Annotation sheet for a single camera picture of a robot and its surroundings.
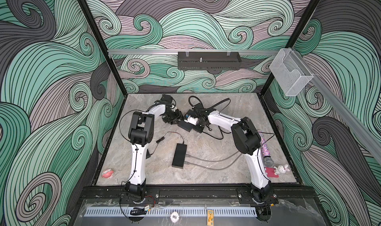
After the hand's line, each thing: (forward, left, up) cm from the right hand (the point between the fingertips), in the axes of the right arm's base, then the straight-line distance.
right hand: (196, 126), depth 100 cm
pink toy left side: (-33, +48, +6) cm, 58 cm away
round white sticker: (-50, +11, +7) cm, 52 cm away
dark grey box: (-2, +7, +5) cm, 9 cm away
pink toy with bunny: (-30, -42, +2) cm, 52 cm away
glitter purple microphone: (-24, -40, +3) cm, 47 cm away
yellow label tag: (-50, -5, +2) cm, 50 cm away
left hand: (+4, +9, +2) cm, 10 cm away
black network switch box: (-21, +11, +2) cm, 24 cm away
